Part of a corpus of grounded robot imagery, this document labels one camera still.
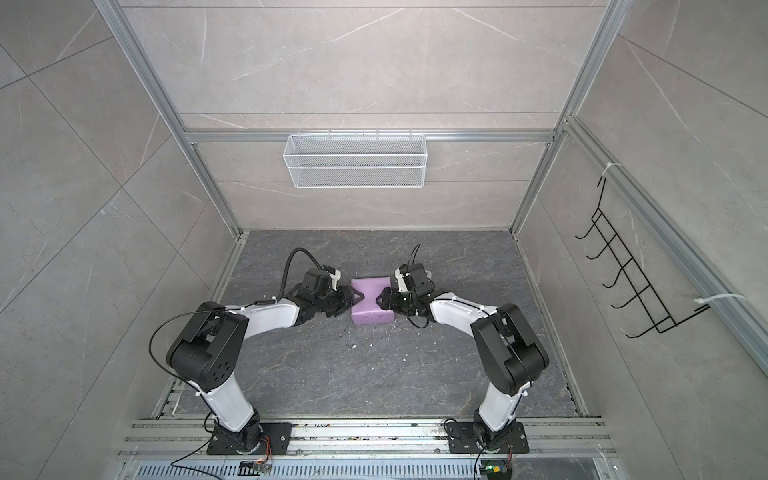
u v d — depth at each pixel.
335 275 0.90
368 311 0.88
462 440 0.73
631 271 0.68
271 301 0.63
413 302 0.72
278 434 0.73
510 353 0.47
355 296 0.88
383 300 0.85
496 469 0.70
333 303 0.82
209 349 0.48
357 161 1.01
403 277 0.76
